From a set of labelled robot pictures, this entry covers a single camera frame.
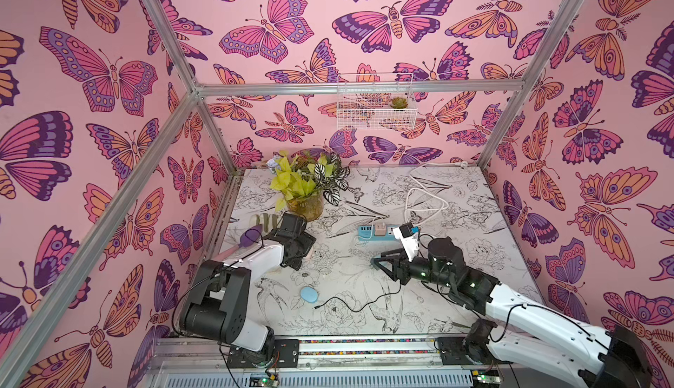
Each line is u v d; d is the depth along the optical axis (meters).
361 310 0.81
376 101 0.95
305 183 0.91
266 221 1.02
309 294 0.83
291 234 0.73
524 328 0.50
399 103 0.92
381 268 0.69
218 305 0.44
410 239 0.65
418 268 0.65
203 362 0.73
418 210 1.06
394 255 0.71
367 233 0.97
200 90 0.92
